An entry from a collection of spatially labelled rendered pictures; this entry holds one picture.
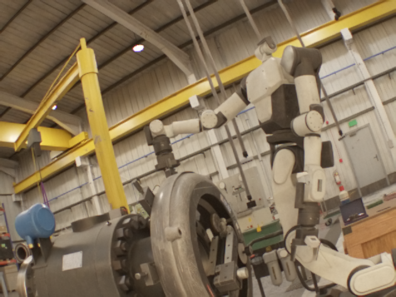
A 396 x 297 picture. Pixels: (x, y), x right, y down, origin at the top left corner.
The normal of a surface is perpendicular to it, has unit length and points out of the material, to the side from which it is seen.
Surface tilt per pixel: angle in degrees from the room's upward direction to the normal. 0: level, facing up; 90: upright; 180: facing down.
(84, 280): 82
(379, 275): 90
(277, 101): 97
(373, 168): 90
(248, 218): 90
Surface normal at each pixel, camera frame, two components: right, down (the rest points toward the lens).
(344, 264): -0.47, -0.05
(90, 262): -0.47, -0.45
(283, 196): -0.26, 0.32
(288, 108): 0.29, 0.05
